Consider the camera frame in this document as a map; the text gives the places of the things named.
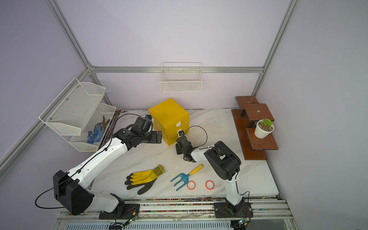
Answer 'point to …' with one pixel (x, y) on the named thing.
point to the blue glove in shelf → (95, 137)
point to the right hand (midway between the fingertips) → (182, 146)
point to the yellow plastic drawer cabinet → (170, 118)
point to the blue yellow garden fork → (185, 177)
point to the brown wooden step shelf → (246, 118)
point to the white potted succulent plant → (263, 127)
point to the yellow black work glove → (145, 178)
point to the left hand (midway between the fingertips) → (153, 137)
